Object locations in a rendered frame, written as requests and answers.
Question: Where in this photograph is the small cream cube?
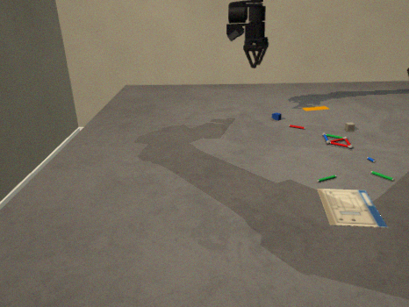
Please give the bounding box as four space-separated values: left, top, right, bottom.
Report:
345 123 355 131

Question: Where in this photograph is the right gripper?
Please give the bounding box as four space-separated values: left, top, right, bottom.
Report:
243 22 269 68

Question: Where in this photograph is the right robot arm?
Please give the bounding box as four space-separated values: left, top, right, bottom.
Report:
226 0 265 41

